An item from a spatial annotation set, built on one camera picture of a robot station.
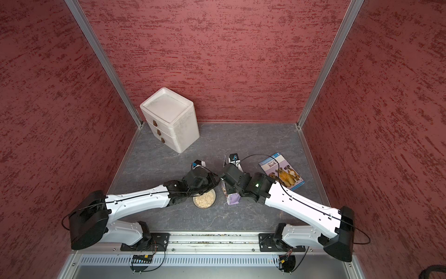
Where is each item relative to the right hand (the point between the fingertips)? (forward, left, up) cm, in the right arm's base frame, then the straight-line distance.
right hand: (232, 182), depth 74 cm
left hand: (+3, +6, -6) cm, 9 cm away
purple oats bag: (-3, 0, -13) cm, 13 cm away
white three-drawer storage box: (+34, +31, +7) cm, 46 cm away
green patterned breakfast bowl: (-3, +13, -12) cm, 18 cm away
